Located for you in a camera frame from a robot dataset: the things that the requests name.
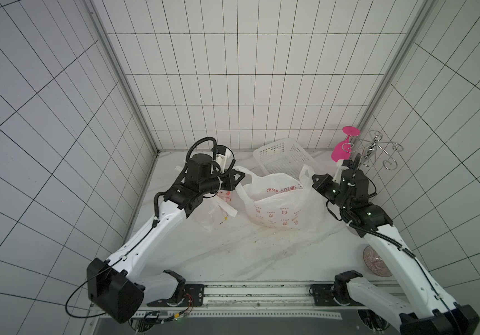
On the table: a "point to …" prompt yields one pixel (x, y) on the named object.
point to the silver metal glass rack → (370, 150)
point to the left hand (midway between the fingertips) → (242, 179)
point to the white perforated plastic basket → (285, 156)
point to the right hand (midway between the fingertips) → (313, 171)
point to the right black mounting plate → (322, 295)
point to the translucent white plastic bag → (210, 211)
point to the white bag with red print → (282, 202)
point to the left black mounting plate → (192, 296)
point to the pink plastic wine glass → (342, 151)
